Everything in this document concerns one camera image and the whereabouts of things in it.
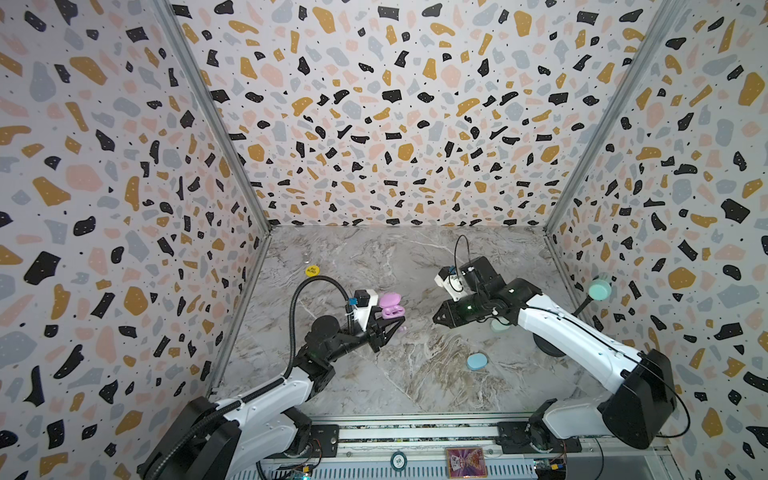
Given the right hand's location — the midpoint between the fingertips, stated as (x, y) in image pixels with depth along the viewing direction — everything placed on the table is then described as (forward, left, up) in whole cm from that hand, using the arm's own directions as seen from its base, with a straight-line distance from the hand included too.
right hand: (435, 314), depth 76 cm
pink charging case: (+1, +11, +3) cm, 12 cm away
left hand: (-2, +8, +4) cm, 9 cm away
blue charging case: (-6, -13, -17) cm, 22 cm away
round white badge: (-30, +9, -18) cm, 36 cm away
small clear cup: (+31, +44, -16) cm, 57 cm away
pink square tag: (-30, -7, -16) cm, 35 cm away
